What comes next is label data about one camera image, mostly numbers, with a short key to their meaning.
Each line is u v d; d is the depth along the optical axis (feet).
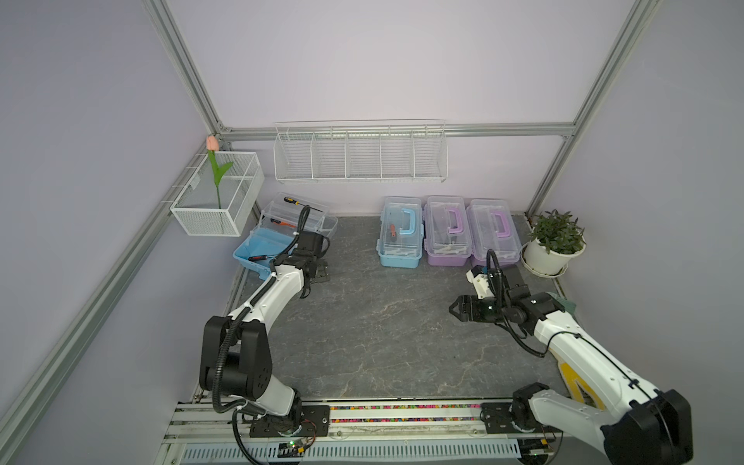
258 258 3.42
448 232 3.26
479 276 2.43
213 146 2.78
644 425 1.27
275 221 3.50
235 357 1.43
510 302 1.98
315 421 2.43
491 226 3.48
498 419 2.42
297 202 3.64
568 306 3.11
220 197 2.71
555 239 2.98
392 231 3.37
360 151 3.27
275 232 3.43
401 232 3.27
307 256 2.27
